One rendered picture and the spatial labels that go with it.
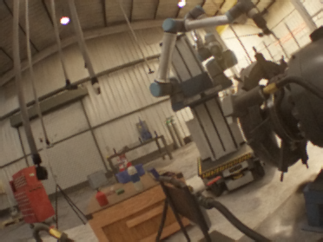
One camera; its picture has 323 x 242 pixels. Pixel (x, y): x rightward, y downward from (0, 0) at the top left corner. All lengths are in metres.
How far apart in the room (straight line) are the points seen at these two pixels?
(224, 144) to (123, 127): 7.62
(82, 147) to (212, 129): 7.96
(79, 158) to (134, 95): 4.27
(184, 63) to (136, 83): 7.90
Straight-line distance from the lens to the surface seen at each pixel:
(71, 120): 9.67
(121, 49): 10.86
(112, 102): 9.53
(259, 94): 0.85
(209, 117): 2.00
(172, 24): 1.58
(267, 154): 1.10
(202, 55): 1.60
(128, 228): 1.43
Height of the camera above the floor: 0.76
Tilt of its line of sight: 5 degrees up
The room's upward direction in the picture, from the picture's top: 23 degrees counter-clockwise
